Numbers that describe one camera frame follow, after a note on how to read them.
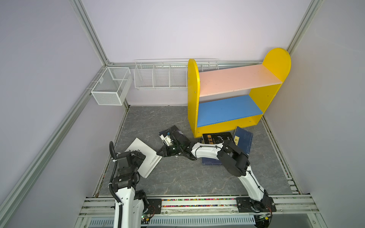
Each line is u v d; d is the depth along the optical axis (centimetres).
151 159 85
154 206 74
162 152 83
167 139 83
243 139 99
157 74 99
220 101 106
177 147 74
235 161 54
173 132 102
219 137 98
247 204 74
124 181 54
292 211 73
